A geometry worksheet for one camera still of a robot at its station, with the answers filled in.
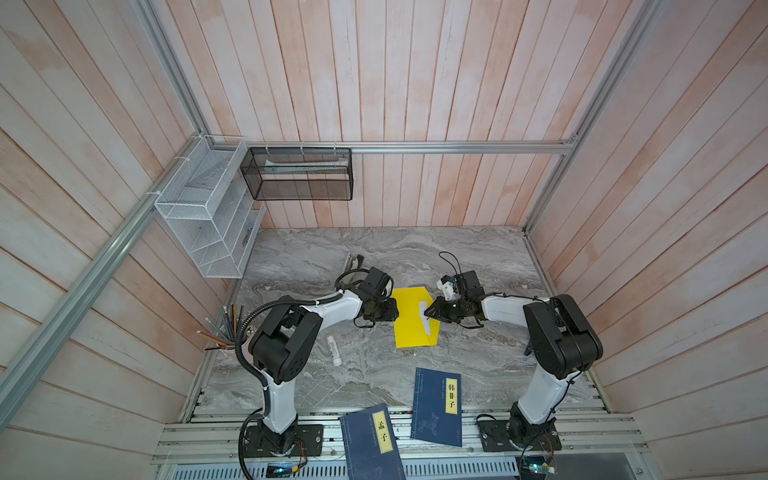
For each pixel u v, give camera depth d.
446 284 0.92
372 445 0.73
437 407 0.78
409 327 0.94
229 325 0.82
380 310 0.83
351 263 1.08
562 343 0.50
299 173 1.00
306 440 0.73
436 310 0.86
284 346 0.50
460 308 0.80
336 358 0.86
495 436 0.73
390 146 0.98
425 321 0.95
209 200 0.78
